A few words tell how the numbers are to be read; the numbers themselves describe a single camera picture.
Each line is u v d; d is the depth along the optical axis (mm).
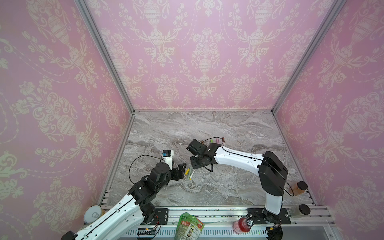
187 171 881
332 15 709
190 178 870
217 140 1027
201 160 635
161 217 744
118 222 486
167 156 672
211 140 1029
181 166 698
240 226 613
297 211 692
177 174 674
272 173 466
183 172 729
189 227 686
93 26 758
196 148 661
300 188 742
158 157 649
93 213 699
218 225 729
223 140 1029
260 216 746
